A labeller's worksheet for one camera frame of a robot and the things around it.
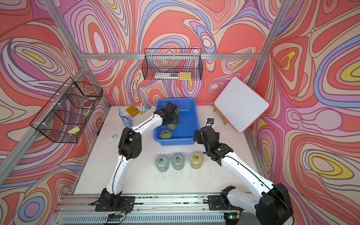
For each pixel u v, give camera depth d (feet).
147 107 3.91
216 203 2.37
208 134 1.98
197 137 2.41
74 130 2.35
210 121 2.26
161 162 2.63
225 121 3.44
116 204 2.15
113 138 3.22
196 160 2.64
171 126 3.41
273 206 1.26
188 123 3.56
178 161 2.63
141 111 3.77
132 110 3.82
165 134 2.98
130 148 1.98
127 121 3.33
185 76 2.70
